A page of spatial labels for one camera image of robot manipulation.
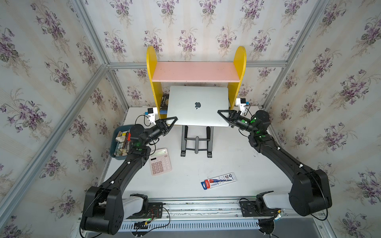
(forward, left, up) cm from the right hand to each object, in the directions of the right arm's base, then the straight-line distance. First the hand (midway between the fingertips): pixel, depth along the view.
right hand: (219, 114), depth 70 cm
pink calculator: (-10, +33, -32) cm, 47 cm away
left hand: (-5, +18, -2) cm, 19 cm away
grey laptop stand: (+3, +2, -28) cm, 28 cm away
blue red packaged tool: (-21, -2, -33) cm, 39 cm away
